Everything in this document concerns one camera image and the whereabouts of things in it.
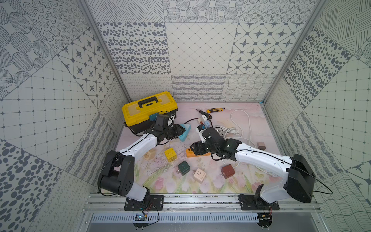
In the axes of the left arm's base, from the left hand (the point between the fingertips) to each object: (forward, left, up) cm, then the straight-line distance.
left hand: (183, 128), depth 87 cm
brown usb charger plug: (-4, -52, -14) cm, 54 cm away
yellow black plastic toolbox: (+8, +30, +4) cm, 32 cm away
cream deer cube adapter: (-25, -10, -9) cm, 28 cm away
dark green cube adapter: (-21, -1, -10) cm, 23 cm away
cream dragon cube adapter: (-14, +19, -8) cm, 25 cm away
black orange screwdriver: (+19, -17, -11) cm, 28 cm away
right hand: (-11, -9, -1) cm, 14 cm away
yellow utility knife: (+28, -24, -13) cm, 39 cm away
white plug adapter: (+14, -14, -6) cm, 21 cm away
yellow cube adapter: (-13, +7, -9) cm, 18 cm away
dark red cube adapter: (-22, -26, -10) cm, 36 cm away
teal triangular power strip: (+1, 0, -10) cm, 10 cm away
